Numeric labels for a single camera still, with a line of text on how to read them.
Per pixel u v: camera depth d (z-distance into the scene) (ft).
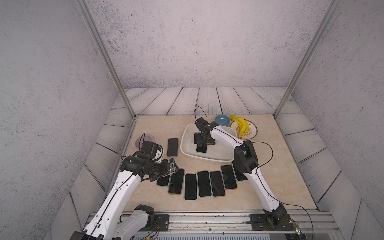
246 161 2.12
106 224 1.28
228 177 2.90
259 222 2.38
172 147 3.35
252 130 3.63
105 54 2.82
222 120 3.79
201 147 3.33
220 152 3.21
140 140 3.36
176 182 2.88
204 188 2.77
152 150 1.94
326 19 2.43
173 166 2.16
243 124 3.54
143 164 1.66
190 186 2.79
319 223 2.47
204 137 2.89
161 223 2.38
